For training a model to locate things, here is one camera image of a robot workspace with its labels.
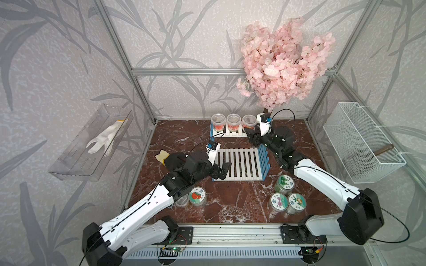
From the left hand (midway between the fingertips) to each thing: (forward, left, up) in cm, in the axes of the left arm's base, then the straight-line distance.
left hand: (223, 161), depth 72 cm
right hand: (+16, -13, +7) cm, 21 cm away
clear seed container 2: (+15, -12, +10) cm, 22 cm away
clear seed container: (+15, -5, +10) cm, 19 cm away
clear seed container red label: (+16, +2, +10) cm, 18 cm away
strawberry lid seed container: (-10, +12, -15) cm, 22 cm away
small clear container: (-12, +19, -18) cm, 29 cm away
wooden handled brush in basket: (0, -61, +1) cm, 61 cm away
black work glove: (+16, +37, -23) cm, 47 cm away
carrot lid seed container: (-13, -34, -15) cm, 39 cm away
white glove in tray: (+3, +46, +11) cm, 48 cm away
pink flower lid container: (-13, -26, -15) cm, 32 cm away
